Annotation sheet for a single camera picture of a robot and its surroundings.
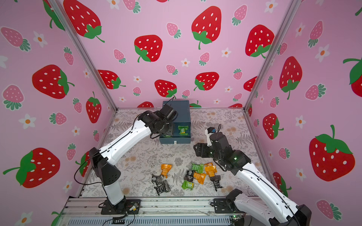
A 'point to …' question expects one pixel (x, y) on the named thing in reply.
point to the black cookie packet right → (216, 180)
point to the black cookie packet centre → (189, 176)
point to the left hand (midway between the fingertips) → (170, 129)
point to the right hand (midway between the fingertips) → (201, 145)
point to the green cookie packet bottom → (187, 185)
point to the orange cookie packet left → (165, 168)
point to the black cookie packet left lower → (164, 187)
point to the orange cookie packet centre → (200, 177)
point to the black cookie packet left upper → (158, 179)
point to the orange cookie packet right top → (210, 169)
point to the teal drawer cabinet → (179, 130)
